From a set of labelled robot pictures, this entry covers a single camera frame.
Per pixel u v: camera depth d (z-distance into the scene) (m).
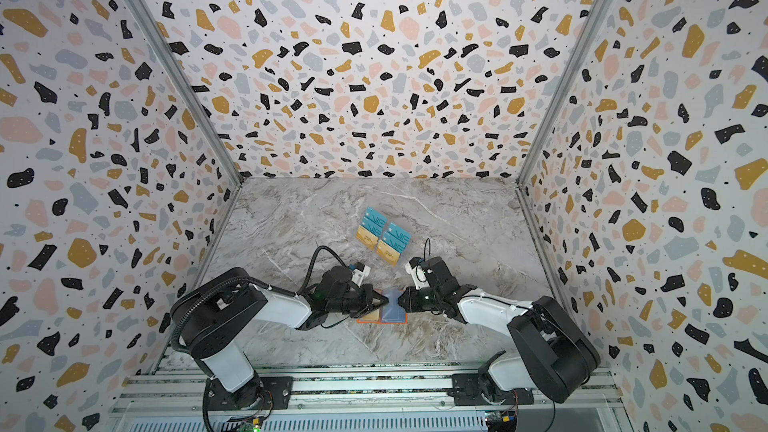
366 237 0.98
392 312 0.85
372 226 0.99
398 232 0.95
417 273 0.80
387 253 0.95
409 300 0.76
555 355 0.43
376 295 0.84
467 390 0.75
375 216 1.00
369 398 0.73
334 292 0.71
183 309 0.47
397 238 0.94
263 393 0.73
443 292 0.70
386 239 0.95
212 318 0.47
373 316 0.84
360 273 0.85
